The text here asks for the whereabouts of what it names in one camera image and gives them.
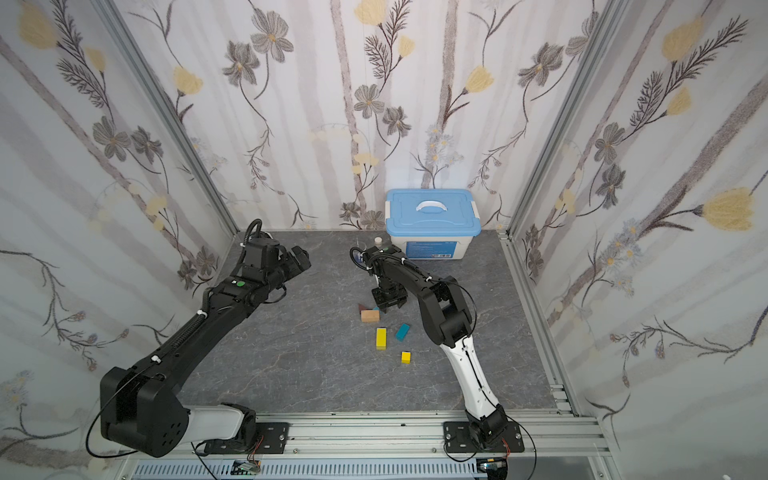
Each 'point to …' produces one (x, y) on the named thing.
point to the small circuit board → (245, 468)
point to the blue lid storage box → (433, 223)
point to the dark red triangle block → (362, 308)
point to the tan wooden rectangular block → (370, 316)
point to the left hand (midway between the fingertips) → (300, 257)
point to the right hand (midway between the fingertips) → (396, 298)
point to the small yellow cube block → (406, 357)
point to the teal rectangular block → (402, 332)
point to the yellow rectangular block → (381, 339)
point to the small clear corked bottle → (378, 241)
